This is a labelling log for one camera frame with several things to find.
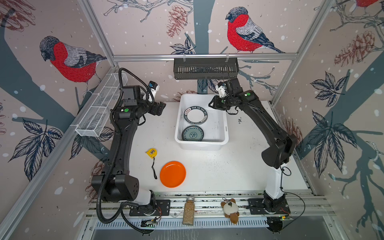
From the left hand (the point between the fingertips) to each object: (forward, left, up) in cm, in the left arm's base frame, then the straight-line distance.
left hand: (156, 100), depth 75 cm
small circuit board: (-48, +3, -37) cm, 61 cm away
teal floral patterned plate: (+1, -18, -33) cm, 38 cm away
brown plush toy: (-44, -37, -33) cm, 66 cm away
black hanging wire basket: (+38, -28, -6) cm, 48 cm away
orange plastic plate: (-26, -7, -34) cm, 43 cm away
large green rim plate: (+17, -20, -33) cm, 42 cm away
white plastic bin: (+7, -23, -33) cm, 40 cm away
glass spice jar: (-45, -17, -30) cm, 56 cm away
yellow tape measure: (-12, +7, -34) cm, 37 cm away
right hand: (+3, -28, -8) cm, 29 cm away
